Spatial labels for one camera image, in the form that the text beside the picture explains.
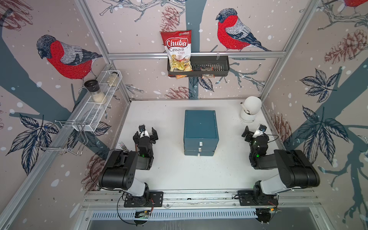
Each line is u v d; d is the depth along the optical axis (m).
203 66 1.07
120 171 0.45
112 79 0.85
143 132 0.77
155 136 0.83
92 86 0.68
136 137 0.81
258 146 0.68
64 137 0.58
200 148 0.81
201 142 0.75
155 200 0.73
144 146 0.68
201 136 0.73
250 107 1.01
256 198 0.67
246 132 0.84
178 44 0.81
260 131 0.77
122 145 0.93
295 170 0.44
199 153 0.86
